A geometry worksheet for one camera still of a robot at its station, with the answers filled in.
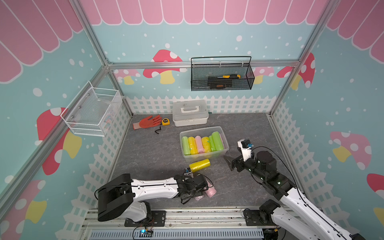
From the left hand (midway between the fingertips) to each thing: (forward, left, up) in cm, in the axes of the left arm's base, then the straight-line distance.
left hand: (197, 194), depth 81 cm
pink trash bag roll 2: (+1, -8, +2) cm, 8 cm away
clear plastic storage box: (+43, -5, 0) cm, 43 cm away
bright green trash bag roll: (+27, -10, +4) cm, 29 cm away
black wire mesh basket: (+64, 0, +34) cm, 72 cm away
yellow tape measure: (+51, +25, +1) cm, 57 cm away
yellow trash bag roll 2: (+30, -6, +4) cm, 30 cm away
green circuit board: (-18, +25, -4) cm, 31 cm away
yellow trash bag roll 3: (+16, -1, +3) cm, 16 cm away
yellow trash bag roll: (+29, +3, +3) cm, 29 cm away
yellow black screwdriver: (+60, -18, +34) cm, 71 cm away
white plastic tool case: (+52, +6, +10) cm, 54 cm away
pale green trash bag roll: (+30, +8, +3) cm, 31 cm away
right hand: (+15, -17, +20) cm, 30 cm away
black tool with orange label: (+56, -13, +32) cm, 66 cm away
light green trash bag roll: (+30, -13, +7) cm, 34 cm away
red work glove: (+51, +39, -1) cm, 65 cm away
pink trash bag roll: (+30, -1, +3) cm, 30 cm away
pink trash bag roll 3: (-2, -1, +2) cm, 4 cm away
